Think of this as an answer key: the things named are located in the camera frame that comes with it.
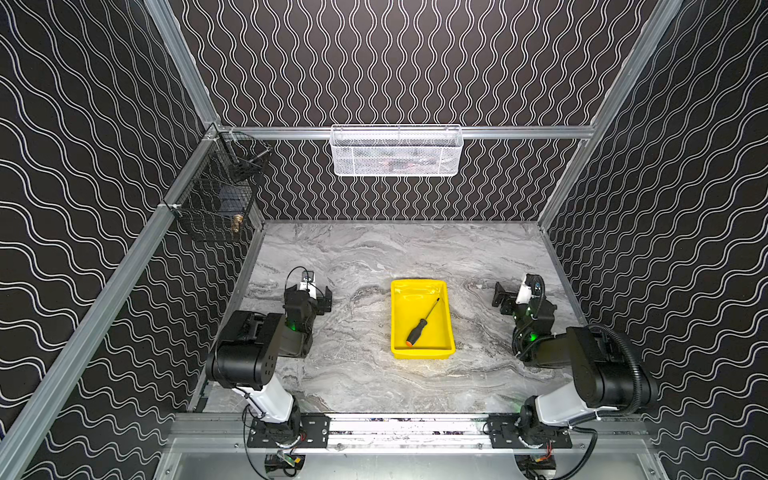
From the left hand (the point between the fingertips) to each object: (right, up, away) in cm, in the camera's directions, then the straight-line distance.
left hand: (320, 288), depth 95 cm
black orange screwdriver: (+29, -13, -7) cm, 33 cm away
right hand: (+61, +1, -4) cm, 61 cm away
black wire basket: (-33, +25, -1) cm, 41 cm away
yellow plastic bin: (+29, -5, +3) cm, 29 cm away
